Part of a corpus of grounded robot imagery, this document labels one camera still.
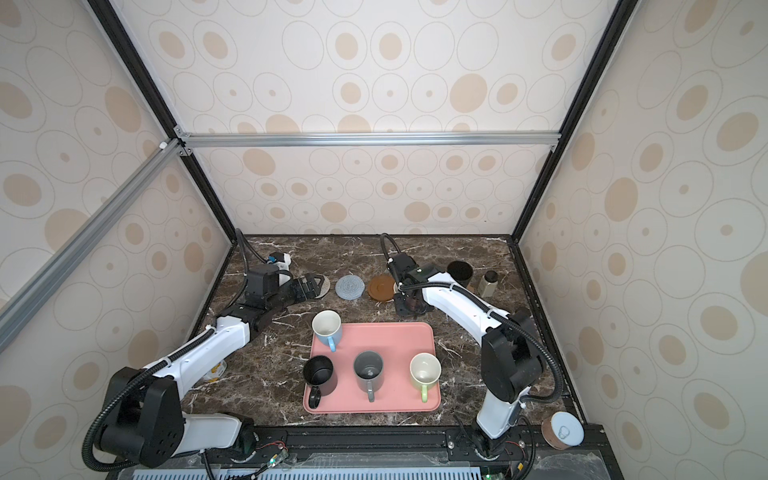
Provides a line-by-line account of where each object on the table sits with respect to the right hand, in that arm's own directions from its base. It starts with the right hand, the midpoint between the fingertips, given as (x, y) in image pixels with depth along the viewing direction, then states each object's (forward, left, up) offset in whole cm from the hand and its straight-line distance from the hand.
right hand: (410, 310), depth 88 cm
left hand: (+6, +26, +9) cm, 28 cm away
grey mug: (-14, +12, -7) cm, 20 cm away
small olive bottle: (+11, -26, -3) cm, 28 cm away
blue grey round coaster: (+14, +20, -8) cm, 26 cm away
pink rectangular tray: (-6, +4, -10) cm, 12 cm away
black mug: (-16, +26, -6) cm, 31 cm away
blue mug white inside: (-3, +25, -4) cm, 25 cm away
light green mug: (-16, -4, -6) cm, 17 cm away
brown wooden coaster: (+14, +9, -8) cm, 18 cm away
